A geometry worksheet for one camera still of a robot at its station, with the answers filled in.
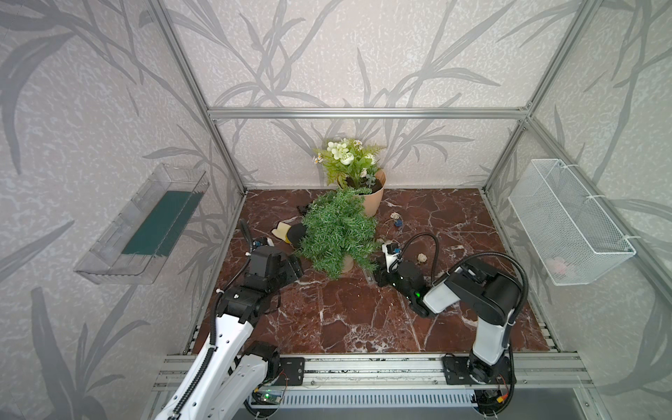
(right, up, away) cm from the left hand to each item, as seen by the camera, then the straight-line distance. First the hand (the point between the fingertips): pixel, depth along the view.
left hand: (293, 264), depth 77 cm
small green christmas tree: (+14, +10, -6) cm, 18 cm away
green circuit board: (-5, -35, -6) cm, 36 cm away
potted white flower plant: (+18, +32, +14) cm, 39 cm away
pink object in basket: (+75, +1, -4) cm, 75 cm away
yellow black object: (-5, +7, +25) cm, 26 cm away
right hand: (+25, -1, +15) cm, 29 cm away
